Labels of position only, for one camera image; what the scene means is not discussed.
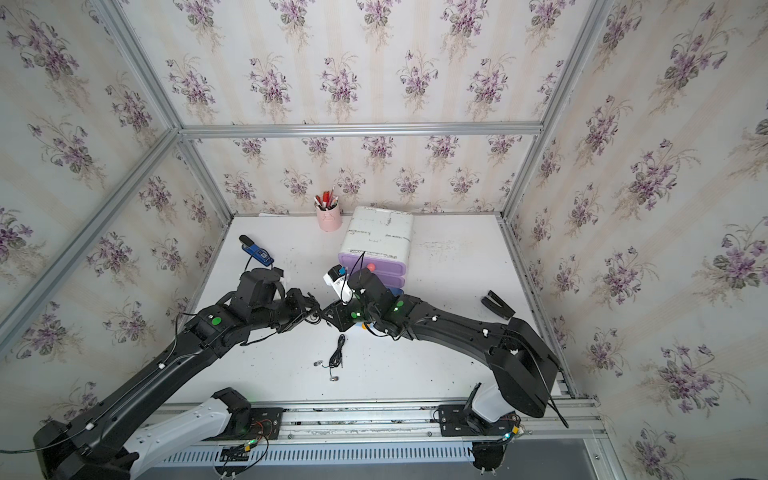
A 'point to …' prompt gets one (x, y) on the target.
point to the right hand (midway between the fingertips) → (327, 313)
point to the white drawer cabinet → (378, 240)
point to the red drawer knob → (372, 267)
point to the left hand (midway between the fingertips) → (325, 307)
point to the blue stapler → (257, 252)
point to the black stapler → (497, 306)
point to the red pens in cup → (327, 200)
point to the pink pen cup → (329, 220)
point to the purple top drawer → (355, 262)
